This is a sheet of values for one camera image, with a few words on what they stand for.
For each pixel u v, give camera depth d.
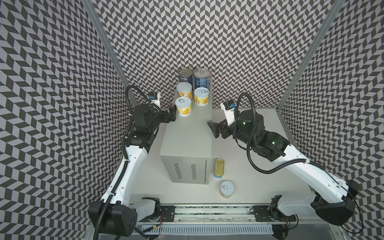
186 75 0.74
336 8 0.67
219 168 0.85
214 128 0.65
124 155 0.46
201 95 0.72
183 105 0.68
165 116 0.64
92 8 0.72
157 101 0.62
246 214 0.74
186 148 0.58
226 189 0.75
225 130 0.55
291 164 0.41
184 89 0.70
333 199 0.39
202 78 0.72
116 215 0.36
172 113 0.65
